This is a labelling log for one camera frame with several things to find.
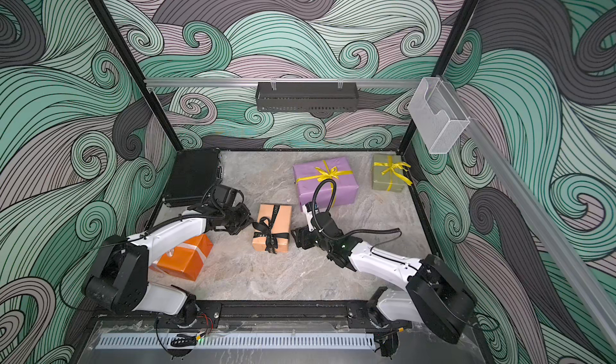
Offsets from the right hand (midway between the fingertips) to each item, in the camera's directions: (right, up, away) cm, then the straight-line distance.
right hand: (296, 231), depth 83 cm
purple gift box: (+5, +20, +11) cm, 23 cm away
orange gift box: (-35, -6, -10) cm, 37 cm away
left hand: (-15, +5, +4) cm, 16 cm away
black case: (-46, +19, +19) cm, 53 cm away
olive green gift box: (+36, +16, +18) cm, 44 cm away
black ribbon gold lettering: (-11, -1, 0) cm, 11 cm away
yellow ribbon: (+12, +20, +10) cm, 25 cm away
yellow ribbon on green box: (+42, +23, +21) cm, 52 cm away
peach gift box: (-5, +1, +3) cm, 6 cm away
